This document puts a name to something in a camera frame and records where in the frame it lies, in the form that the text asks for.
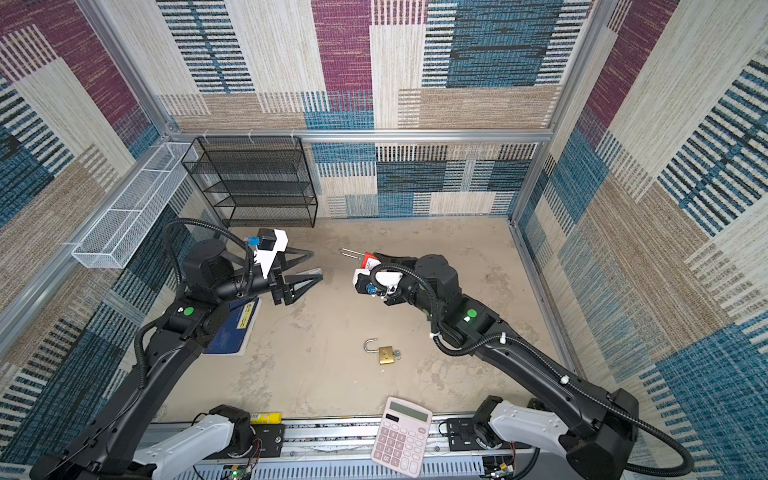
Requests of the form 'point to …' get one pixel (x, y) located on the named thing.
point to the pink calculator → (402, 437)
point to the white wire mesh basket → (118, 233)
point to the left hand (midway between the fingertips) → (315, 261)
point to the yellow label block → (268, 418)
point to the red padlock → (359, 255)
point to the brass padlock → (385, 353)
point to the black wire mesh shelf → (255, 181)
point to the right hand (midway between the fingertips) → (379, 260)
